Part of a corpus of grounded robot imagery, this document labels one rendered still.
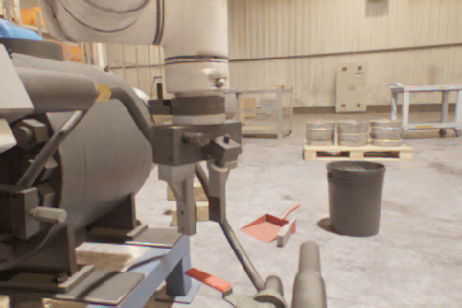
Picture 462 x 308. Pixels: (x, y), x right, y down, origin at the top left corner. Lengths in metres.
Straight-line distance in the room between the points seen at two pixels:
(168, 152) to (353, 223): 1.64
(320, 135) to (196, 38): 4.10
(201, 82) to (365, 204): 1.61
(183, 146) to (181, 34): 0.14
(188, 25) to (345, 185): 1.58
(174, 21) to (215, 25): 0.05
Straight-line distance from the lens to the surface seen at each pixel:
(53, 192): 0.94
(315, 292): 0.35
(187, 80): 0.45
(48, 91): 0.66
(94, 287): 1.06
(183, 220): 0.49
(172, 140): 0.44
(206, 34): 0.46
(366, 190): 1.95
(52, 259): 1.11
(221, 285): 0.53
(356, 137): 4.45
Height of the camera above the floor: 0.74
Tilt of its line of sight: 9 degrees down
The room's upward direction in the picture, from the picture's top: 2 degrees counter-clockwise
